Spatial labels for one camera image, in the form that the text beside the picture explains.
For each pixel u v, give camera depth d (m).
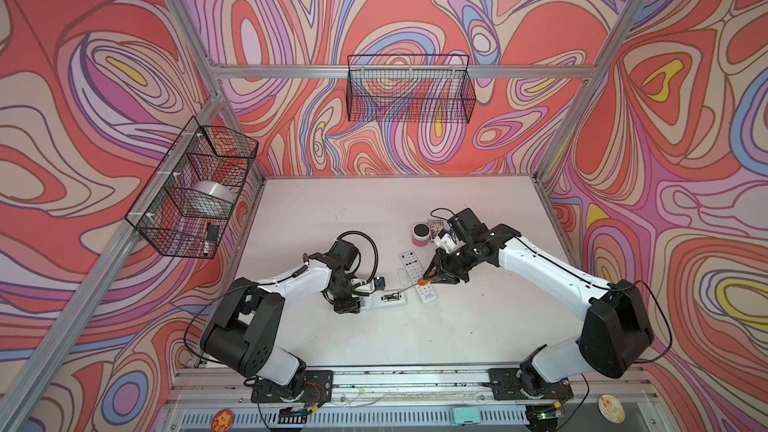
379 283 0.78
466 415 0.65
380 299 0.86
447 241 0.78
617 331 0.42
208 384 0.75
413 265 0.93
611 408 0.70
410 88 0.96
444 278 0.72
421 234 0.96
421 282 0.79
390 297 0.86
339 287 0.74
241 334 0.44
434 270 0.75
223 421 0.69
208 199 0.70
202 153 0.74
